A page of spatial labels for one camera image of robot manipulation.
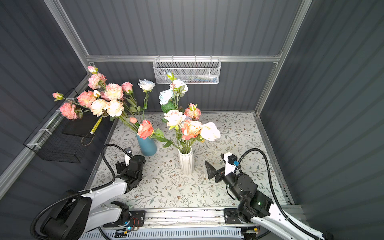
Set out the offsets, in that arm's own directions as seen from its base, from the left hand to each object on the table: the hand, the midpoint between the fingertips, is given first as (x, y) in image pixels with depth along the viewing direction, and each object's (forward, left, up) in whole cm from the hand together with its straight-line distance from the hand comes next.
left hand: (127, 159), depth 86 cm
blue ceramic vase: (+7, -12, +3) cm, 14 cm away
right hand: (-12, -48, +16) cm, 52 cm away
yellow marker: (+11, +11, +20) cm, 26 cm away
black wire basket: (+1, +25, +21) cm, 32 cm away
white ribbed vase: (-8, -35, +8) cm, 36 cm away
